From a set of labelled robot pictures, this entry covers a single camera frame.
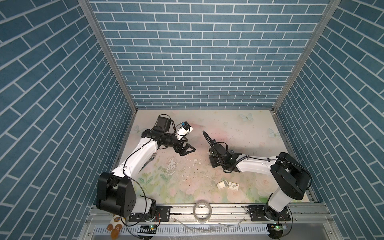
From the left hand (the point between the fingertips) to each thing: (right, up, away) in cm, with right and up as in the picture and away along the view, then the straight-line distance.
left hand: (189, 144), depth 79 cm
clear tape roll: (+7, -34, -2) cm, 35 cm away
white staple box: (+24, -24, +4) cm, 34 cm away
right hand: (+12, -9, +13) cm, 20 cm away
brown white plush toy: (-34, -36, -11) cm, 50 cm away
